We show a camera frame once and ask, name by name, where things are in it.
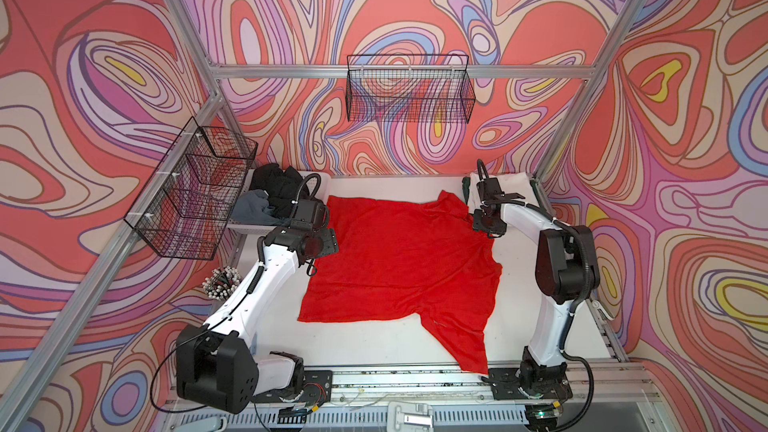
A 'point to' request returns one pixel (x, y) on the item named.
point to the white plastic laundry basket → (323, 178)
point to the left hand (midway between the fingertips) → (327, 241)
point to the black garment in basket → (283, 187)
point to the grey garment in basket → (252, 208)
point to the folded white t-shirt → (513, 182)
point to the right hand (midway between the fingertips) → (487, 230)
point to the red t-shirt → (407, 260)
